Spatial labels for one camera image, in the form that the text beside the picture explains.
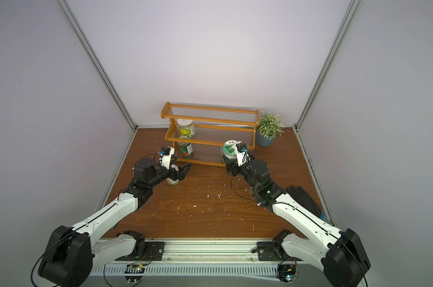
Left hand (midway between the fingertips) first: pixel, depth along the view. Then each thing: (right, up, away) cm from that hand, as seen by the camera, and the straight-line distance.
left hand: (185, 160), depth 80 cm
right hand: (+22, +6, -7) cm, 24 cm away
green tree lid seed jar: (+20, +5, -9) cm, 23 cm away
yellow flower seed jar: (-1, +16, +10) cm, 19 cm away
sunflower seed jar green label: (-9, -12, +10) cm, 19 cm away
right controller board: (+43, -44, -11) cm, 62 cm away
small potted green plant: (+44, +18, +17) cm, 50 cm away
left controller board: (-19, -46, -8) cm, 50 cm away
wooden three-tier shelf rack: (+4, +13, +20) cm, 24 cm away
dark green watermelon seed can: (-3, +4, +17) cm, 18 cm away
